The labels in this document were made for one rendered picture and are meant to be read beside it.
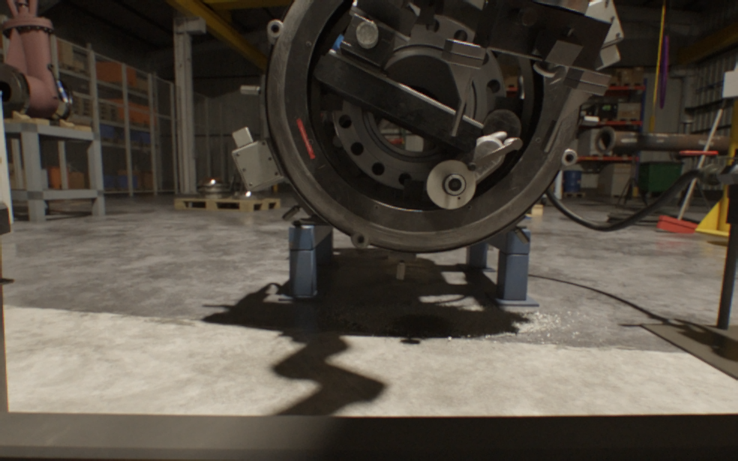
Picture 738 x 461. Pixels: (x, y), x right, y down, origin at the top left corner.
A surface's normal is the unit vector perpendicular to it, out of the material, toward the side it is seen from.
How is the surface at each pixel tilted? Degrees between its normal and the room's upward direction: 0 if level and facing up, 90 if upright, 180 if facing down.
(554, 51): 135
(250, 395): 0
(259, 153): 90
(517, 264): 90
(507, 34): 114
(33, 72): 88
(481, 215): 90
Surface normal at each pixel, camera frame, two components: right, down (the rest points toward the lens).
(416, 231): -0.04, 0.12
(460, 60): 0.11, 0.51
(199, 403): 0.01, -0.99
